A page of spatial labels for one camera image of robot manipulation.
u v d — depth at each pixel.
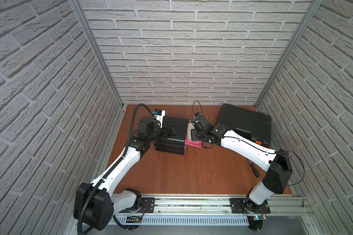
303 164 0.75
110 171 0.44
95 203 0.39
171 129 0.68
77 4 0.69
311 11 0.71
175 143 0.80
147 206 0.73
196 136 0.73
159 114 0.68
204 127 0.61
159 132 0.68
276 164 0.44
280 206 0.76
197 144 0.81
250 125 1.02
